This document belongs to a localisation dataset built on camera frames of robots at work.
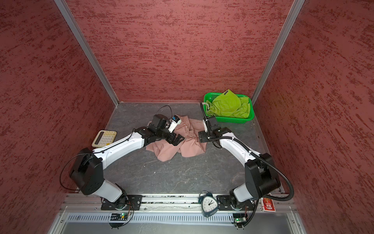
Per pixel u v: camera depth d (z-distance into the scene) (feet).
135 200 2.45
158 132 2.23
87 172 1.42
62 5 2.30
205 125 2.66
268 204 2.38
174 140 2.47
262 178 1.42
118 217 2.37
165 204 2.49
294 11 2.37
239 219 2.31
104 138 3.20
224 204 2.42
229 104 3.74
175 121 2.43
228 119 3.58
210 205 2.31
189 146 3.01
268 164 1.36
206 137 2.61
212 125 2.24
